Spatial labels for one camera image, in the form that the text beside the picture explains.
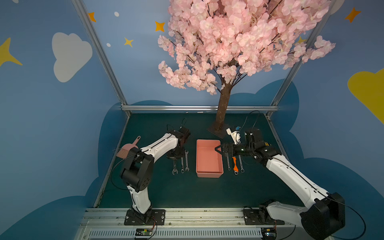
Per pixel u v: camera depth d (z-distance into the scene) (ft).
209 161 3.09
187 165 3.05
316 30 2.52
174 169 2.82
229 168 2.98
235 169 2.97
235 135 2.25
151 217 2.35
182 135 2.25
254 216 2.44
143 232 2.35
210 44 1.78
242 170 2.97
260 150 1.94
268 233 2.39
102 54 2.80
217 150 2.40
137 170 1.57
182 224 2.41
